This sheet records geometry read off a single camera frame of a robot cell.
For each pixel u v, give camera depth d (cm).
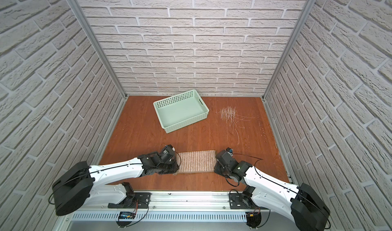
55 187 44
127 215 72
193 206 73
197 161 85
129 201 66
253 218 69
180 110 113
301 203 41
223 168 65
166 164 67
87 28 82
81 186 42
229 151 77
